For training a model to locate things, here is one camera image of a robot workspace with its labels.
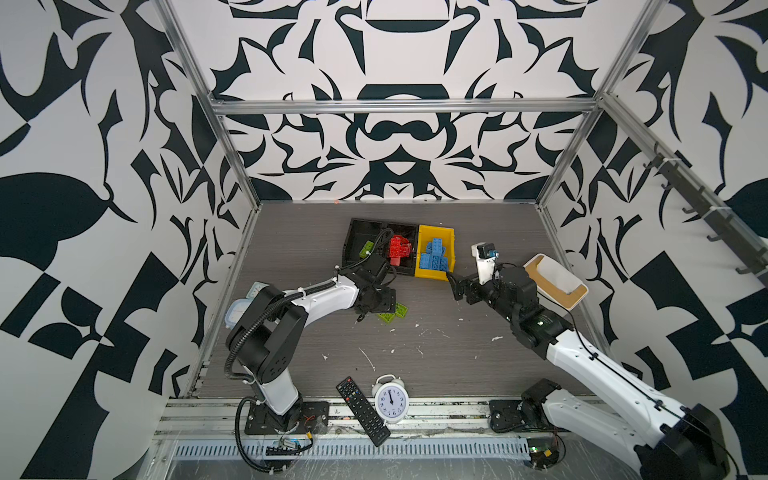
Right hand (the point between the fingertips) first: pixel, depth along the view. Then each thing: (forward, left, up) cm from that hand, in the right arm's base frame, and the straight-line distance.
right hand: (464, 266), depth 78 cm
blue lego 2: (+14, +7, -17) cm, 23 cm away
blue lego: (+16, +4, -14) cm, 22 cm away
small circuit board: (-38, -16, -22) cm, 47 cm away
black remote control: (-30, +26, -18) cm, 44 cm away
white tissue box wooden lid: (+4, -32, -17) cm, 36 cm away
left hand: (-1, +20, -16) cm, 26 cm away
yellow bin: (+25, +6, -18) cm, 31 cm away
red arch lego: (+13, +17, -17) cm, 27 cm away
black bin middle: (+14, +13, -20) cm, 28 cm away
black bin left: (+26, +30, -17) cm, 43 cm away
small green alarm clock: (+4, +61, -17) cm, 63 cm away
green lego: (-3, +16, -20) cm, 25 cm away
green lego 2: (-5, +20, -18) cm, 28 cm away
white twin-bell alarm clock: (-27, +19, -18) cm, 38 cm away
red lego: (+17, +16, -14) cm, 27 cm away
